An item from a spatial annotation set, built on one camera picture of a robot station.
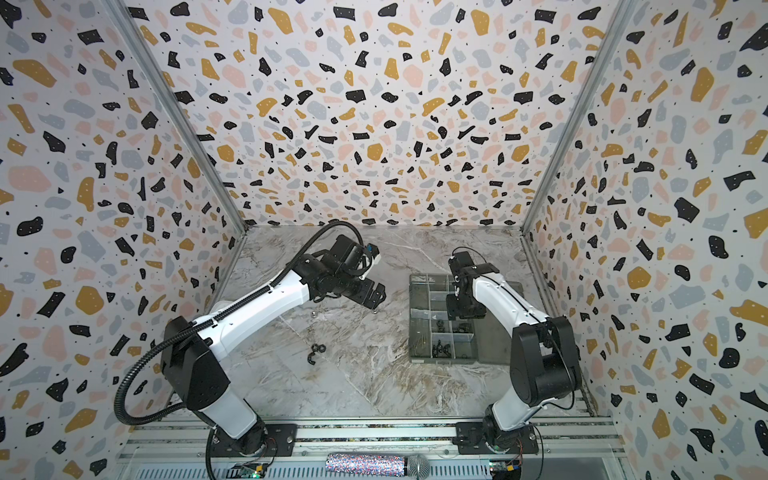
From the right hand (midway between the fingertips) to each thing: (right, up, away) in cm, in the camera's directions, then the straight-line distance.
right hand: (457, 308), depth 89 cm
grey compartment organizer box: (-6, -10, +4) cm, 12 cm away
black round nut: (-41, -12, +1) cm, 43 cm away
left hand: (-24, +8, -9) cm, 27 cm away
